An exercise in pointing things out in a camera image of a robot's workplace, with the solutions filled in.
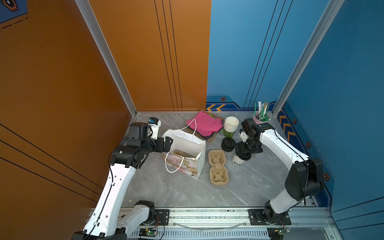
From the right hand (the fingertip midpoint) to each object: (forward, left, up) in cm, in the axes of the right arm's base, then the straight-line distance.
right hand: (242, 152), depth 85 cm
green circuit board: (-36, +50, -11) cm, 63 cm away
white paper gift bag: (+2, +32, -5) cm, 33 cm away
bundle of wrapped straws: (+26, -17, +7) cm, 32 cm away
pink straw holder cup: (+26, -17, +1) cm, 31 cm away
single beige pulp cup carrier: (+3, +37, -5) cm, 37 cm away
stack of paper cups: (+20, +4, +2) cm, 20 cm away
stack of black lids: (+9, +6, -6) cm, 13 cm away
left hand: (-2, +42, +17) cm, 46 cm away
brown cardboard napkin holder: (+14, +17, -6) cm, 23 cm away
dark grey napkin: (+14, +23, -3) cm, 27 cm away
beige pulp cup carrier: (-9, +14, -9) cm, 19 cm away
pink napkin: (+29, +20, -7) cm, 36 cm away
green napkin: (+34, +15, -6) cm, 38 cm away
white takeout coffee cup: (-3, +3, -5) cm, 6 cm away
